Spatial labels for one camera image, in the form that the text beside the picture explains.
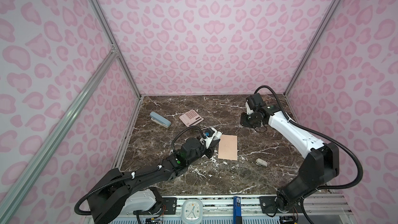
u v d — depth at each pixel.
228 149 0.92
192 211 0.69
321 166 0.44
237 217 0.69
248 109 0.71
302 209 0.72
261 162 0.84
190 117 1.04
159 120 1.01
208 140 0.64
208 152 0.68
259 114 0.60
